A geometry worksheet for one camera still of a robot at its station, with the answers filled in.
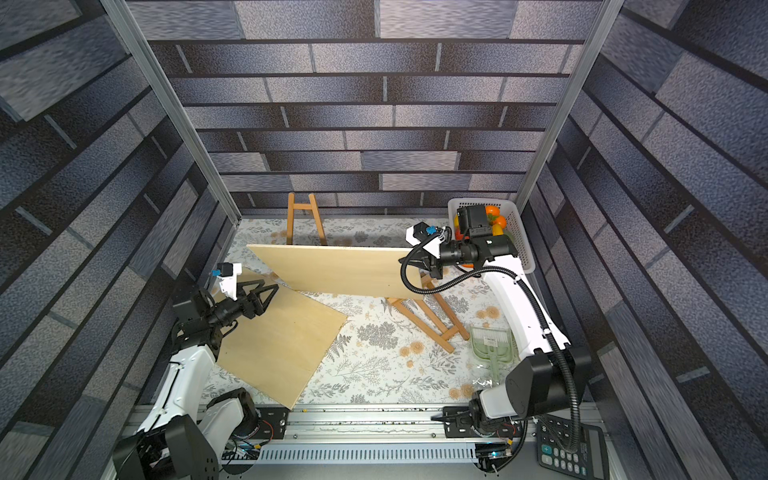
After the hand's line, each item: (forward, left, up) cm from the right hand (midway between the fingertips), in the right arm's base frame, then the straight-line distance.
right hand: (401, 256), depth 73 cm
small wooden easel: (+24, +28, -9) cm, 39 cm away
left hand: (-4, +36, -9) cm, 37 cm away
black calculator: (-39, -44, -26) cm, 64 cm away
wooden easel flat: (-10, -15, -27) cm, 32 cm away
